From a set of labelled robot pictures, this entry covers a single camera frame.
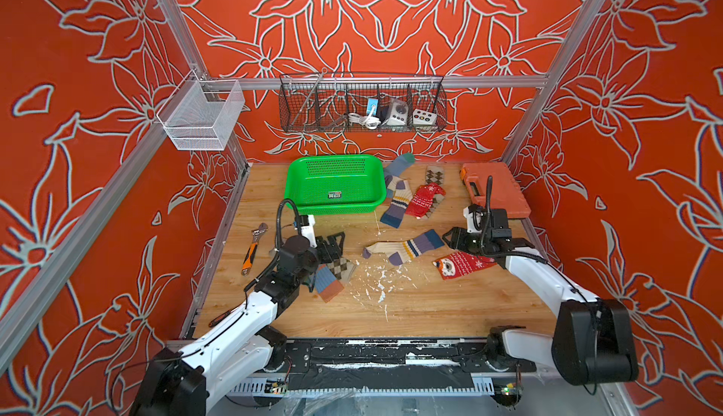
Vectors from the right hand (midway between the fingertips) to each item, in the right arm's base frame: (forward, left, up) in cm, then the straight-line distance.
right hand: (444, 236), depth 87 cm
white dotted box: (+35, +6, +21) cm, 41 cm away
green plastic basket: (+28, +38, -7) cm, 47 cm away
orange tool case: (+26, -31, -9) cm, 42 cm away
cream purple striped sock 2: (+22, +11, -7) cm, 25 cm away
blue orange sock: (+41, +11, -9) cm, 44 cm away
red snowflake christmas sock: (+21, +3, -7) cm, 22 cm away
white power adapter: (+33, +15, +24) cm, 43 cm away
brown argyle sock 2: (+34, -3, -7) cm, 35 cm away
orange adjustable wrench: (-4, +64, -8) cm, 65 cm away
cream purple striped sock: (-2, +14, -6) cm, 15 cm away
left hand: (-4, +34, +6) cm, 35 cm away
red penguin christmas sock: (-5, -6, -9) cm, 12 cm away
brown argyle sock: (-7, +33, -9) cm, 35 cm away
